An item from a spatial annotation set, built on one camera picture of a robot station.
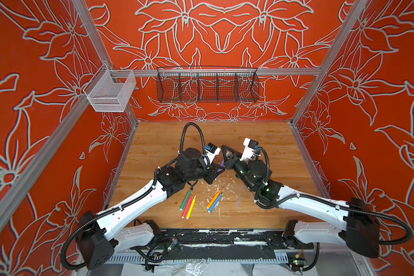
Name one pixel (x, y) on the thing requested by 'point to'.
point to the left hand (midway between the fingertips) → (222, 164)
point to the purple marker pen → (221, 165)
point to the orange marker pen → (214, 199)
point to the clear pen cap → (238, 204)
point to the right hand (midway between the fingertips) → (217, 149)
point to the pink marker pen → (187, 207)
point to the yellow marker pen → (191, 208)
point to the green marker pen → (186, 199)
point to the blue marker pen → (215, 203)
